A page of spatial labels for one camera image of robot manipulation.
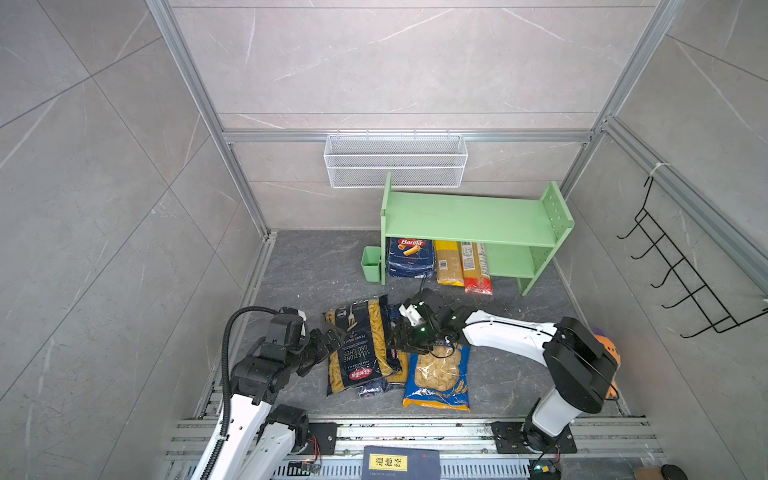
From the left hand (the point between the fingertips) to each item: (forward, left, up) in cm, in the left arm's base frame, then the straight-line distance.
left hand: (334, 335), depth 74 cm
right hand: (+1, -15, -9) cm, 18 cm away
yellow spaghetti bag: (+23, -33, -1) cm, 41 cm away
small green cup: (+33, -9, -13) cm, 37 cm away
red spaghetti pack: (+17, -41, -2) cm, 45 cm away
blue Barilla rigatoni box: (+23, -21, +2) cm, 31 cm away
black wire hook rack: (-2, -81, +16) cm, 82 cm away
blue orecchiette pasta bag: (-8, -28, -13) cm, 32 cm away
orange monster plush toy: (-3, -75, -7) cm, 75 cm away
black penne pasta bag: (-3, -7, -8) cm, 11 cm away
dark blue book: (-26, -15, -14) cm, 33 cm away
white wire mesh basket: (+57, -25, +13) cm, 63 cm away
